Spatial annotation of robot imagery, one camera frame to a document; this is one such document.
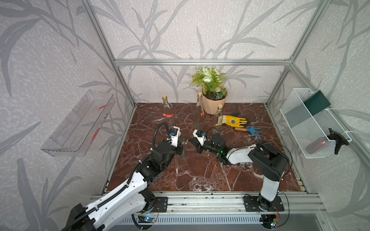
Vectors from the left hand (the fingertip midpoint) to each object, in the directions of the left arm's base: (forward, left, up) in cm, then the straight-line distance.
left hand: (182, 135), depth 75 cm
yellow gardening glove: (+26, -34, -21) cm, 48 cm away
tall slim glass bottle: (+19, -10, -5) cm, 22 cm away
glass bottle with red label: (+18, +10, -4) cm, 21 cm away
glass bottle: (+28, -25, -18) cm, 42 cm away
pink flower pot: (+32, -19, -12) cm, 39 cm away
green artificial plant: (+39, -19, +5) cm, 44 cm away
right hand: (+4, -4, -10) cm, 11 cm away
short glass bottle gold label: (-2, +1, -22) cm, 23 cm away
